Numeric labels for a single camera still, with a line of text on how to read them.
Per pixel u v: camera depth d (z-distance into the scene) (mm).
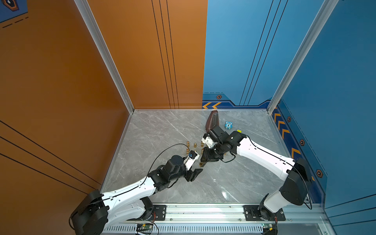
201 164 749
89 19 728
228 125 1085
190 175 682
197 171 692
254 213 727
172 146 686
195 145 968
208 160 661
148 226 720
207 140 739
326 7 695
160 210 738
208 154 688
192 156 669
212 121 947
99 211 409
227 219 725
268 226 725
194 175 693
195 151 699
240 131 1054
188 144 966
